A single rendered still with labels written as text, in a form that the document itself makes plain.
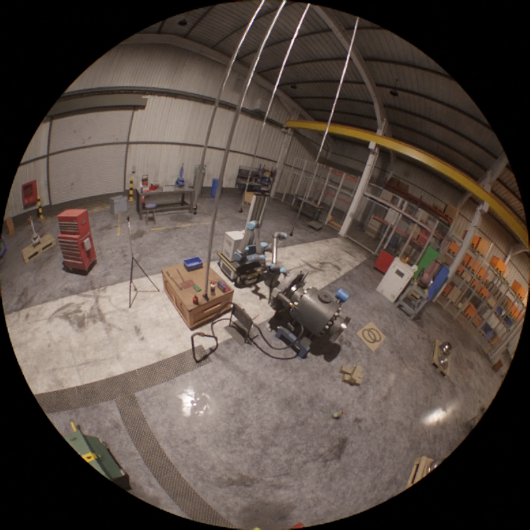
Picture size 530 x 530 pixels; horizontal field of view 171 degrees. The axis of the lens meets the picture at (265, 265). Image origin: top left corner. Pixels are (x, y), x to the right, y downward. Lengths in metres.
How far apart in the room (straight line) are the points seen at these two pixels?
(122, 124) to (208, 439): 9.92
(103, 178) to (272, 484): 10.31
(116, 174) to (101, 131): 2.24
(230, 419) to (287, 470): 0.95
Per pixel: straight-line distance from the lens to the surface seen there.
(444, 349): 6.07
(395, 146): 9.69
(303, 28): 8.39
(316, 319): 2.46
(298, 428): 2.53
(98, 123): 9.52
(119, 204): 7.18
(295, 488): 2.58
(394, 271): 5.82
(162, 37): 10.77
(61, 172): 9.90
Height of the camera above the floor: 2.31
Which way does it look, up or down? 32 degrees down
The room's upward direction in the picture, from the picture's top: 17 degrees clockwise
